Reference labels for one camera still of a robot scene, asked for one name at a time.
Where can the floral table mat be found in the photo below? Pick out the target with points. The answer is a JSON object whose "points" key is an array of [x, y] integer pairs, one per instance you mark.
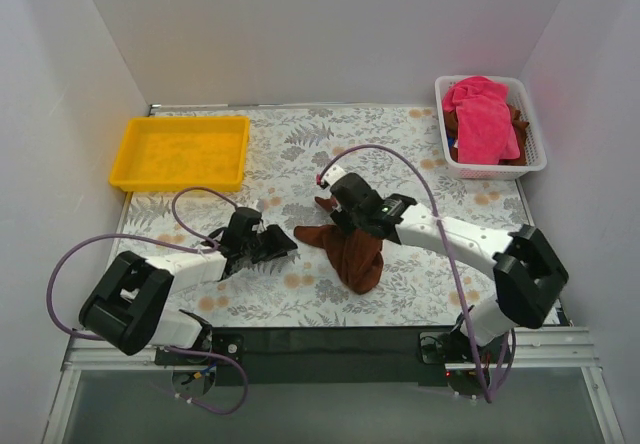
{"points": [[396, 150]]}

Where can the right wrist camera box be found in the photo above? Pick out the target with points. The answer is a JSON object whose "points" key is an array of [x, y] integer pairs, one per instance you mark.
{"points": [[329, 176]]}

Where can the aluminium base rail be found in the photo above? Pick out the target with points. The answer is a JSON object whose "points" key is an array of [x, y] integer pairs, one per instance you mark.
{"points": [[336, 385]]}

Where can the brown towel in basket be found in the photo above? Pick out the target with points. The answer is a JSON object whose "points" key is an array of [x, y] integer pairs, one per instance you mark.
{"points": [[520, 129]]}

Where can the brown towel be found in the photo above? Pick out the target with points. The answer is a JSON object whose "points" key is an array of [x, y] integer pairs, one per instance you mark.
{"points": [[356, 257], [520, 129]]}

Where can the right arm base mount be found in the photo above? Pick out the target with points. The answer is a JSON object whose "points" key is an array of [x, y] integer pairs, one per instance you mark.
{"points": [[454, 347]]}

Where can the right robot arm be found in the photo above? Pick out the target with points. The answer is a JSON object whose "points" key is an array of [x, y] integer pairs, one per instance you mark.
{"points": [[527, 273]]}

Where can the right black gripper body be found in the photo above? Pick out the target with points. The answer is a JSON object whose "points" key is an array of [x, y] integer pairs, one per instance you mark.
{"points": [[343, 215]]}

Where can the yellow plastic tray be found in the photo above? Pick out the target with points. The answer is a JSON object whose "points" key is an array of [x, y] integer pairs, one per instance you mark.
{"points": [[166, 154]]}

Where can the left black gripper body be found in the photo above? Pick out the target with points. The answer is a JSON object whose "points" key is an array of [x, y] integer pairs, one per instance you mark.
{"points": [[261, 246]]}

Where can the white plastic basket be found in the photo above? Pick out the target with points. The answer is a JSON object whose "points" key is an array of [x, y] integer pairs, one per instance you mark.
{"points": [[534, 152]]}

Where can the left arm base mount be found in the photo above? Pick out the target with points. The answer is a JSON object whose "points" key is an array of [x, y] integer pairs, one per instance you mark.
{"points": [[225, 351]]}

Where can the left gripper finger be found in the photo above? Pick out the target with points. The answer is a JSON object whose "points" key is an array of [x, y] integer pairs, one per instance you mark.
{"points": [[278, 243], [265, 253]]}

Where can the pink towel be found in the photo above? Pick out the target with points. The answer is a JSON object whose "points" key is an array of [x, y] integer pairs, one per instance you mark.
{"points": [[480, 122]]}

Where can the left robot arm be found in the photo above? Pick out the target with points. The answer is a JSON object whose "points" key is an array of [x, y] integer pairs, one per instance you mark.
{"points": [[128, 306]]}

